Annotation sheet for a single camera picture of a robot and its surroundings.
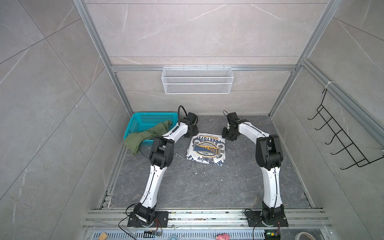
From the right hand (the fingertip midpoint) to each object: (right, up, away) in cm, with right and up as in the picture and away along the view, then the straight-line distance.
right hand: (223, 135), depth 105 cm
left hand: (-21, +4, +2) cm, 21 cm away
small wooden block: (-64, -46, -37) cm, 86 cm away
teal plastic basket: (-62, +10, +6) cm, 63 cm away
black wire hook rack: (+47, +2, -38) cm, 60 cm away
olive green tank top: (-60, -2, -14) cm, 61 cm away
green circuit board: (+16, -46, -35) cm, 60 cm away
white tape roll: (+28, -45, -37) cm, 64 cm away
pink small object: (-7, -44, -39) cm, 59 cm away
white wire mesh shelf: (-19, +38, -4) cm, 43 cm away
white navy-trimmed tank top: (-13, -8, -9) cm, 18 cm away
